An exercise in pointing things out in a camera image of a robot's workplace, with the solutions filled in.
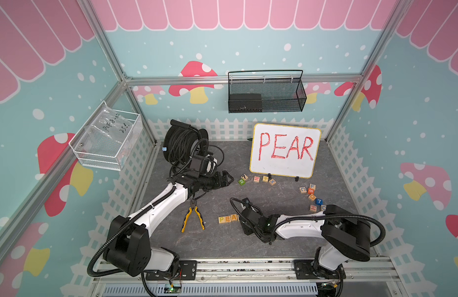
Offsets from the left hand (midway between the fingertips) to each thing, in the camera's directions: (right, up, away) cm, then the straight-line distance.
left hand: (226, 184), depth 82 cm
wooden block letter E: (+1, -17, +5) cm, 18 cm away
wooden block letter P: (-2, -17, +5) cm, 18 cm away
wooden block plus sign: (+21, 0, +20) cm, 29 cm away
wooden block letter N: (+16, 0, +20) cm, 25 cm away
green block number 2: (+8, -1, +17) cm, 19 cm away
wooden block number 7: (+9, +2, +20) cm, 22 cm away
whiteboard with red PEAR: (+30, +16, +14) cm, 37 cm away
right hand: (+9, -18, +5) cm, 21 cm away
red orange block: (+44, -6, +14) cm, 47 cm away
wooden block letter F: (+46, -3, +17) cm, 49 cm away
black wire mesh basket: (+19, +46, +11) cm, 51 cm away
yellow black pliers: (-18, -14, +7) cm, 24 cm away
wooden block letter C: (+40, -5, +14) cm, 42 cm away
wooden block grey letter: (+48, -13, +9) cm, 50 cm away
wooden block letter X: (+24, -1, +17) cm, 30 cm away
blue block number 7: (+46, -10, +9) cm, 48 cm away
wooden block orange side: (+43, -8, +12) cm, 46 cm away
